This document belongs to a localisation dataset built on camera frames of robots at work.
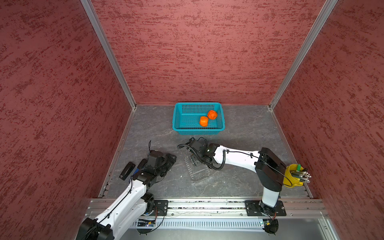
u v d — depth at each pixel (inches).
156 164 25.8
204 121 40.8
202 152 25.9
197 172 33.9
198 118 43.8
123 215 18.8
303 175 26.8
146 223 28.3
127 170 32.7
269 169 18.3
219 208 29.8
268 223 28.0
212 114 42.1
